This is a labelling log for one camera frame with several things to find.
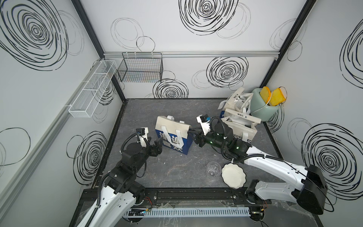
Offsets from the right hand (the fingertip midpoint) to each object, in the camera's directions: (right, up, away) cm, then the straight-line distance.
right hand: (190, 131), depth 70 cm
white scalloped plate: (+26, -27, +11) cm, 39 cm away
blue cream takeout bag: (-9, -2, +6) cm, 11 cm away
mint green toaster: (+50, +11, +27) cm, 58 cm away
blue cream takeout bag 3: (+33, +1, +14) cm, 36 cm away
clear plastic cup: (+14, -24, +13) cm, 31 cm away
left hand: (-17, -3, +1) cm, 18 cm away
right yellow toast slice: (+61, +20, +26) cm, 69 cm away
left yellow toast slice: (+53, +22, +26) cm, 63 cm away
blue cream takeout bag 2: (+35, +17, +25) cm, 46 cm away
